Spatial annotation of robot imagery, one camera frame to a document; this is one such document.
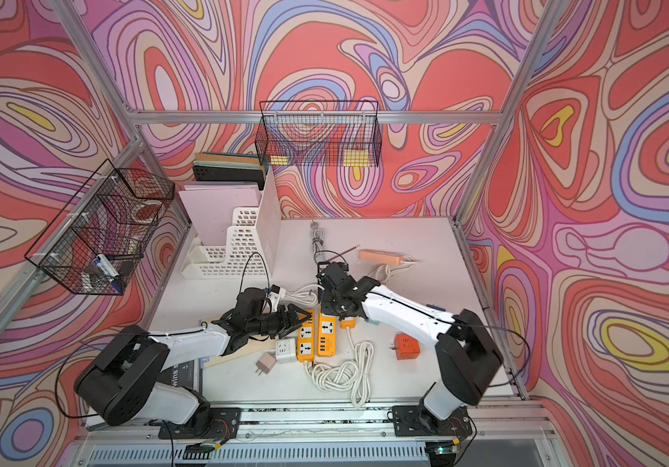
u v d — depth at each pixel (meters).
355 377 0.78
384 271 0.98
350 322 0.91
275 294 0.84
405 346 0.80
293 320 0.78
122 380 0.43
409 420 0.73
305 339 0.85
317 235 1.11
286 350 0.80
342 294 0.63
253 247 0.88
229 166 0.94
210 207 0.91
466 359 0.43
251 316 0.71
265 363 0.82
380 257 1.07
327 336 0.81
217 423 0.72
